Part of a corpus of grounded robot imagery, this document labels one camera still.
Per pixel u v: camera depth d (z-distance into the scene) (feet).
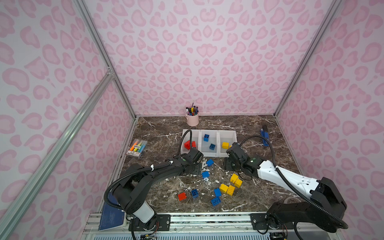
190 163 2.18
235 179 2.75
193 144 3.36
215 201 2.63
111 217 2.45
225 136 3.39
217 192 2.70
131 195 1.42
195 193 2.58
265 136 3.37
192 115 3.50
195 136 3.36
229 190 2.70
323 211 1.24
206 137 3.39
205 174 2.90
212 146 3.24
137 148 3.30
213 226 2.37
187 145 3.36
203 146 3.34
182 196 2.70
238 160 2.08
